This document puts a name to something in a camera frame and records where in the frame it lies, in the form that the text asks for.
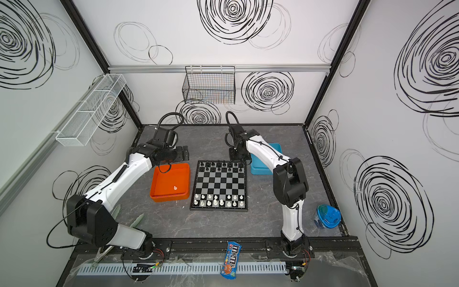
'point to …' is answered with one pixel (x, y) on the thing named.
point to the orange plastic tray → (170, 182)
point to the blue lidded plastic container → (329, 216)
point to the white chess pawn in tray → (175, 188)
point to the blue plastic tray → (259, 167)
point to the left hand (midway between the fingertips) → (182, 154)
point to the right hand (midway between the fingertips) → (232, 160)
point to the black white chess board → (220, 185)
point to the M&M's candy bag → (229, 269)
